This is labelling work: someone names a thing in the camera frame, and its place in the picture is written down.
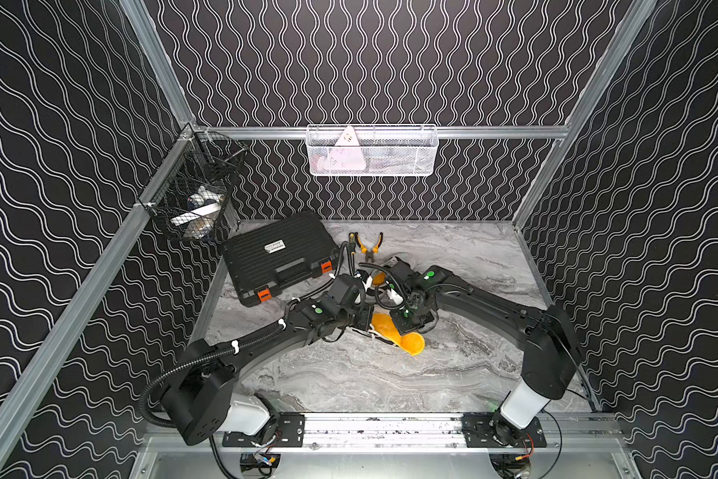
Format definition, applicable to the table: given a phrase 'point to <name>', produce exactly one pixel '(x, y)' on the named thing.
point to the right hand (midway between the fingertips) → (402, 327)
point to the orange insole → (412, 342)
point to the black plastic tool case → (271, 259)
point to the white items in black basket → (199, 221)
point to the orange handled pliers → (370, 252)
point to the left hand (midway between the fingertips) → (374, 308)
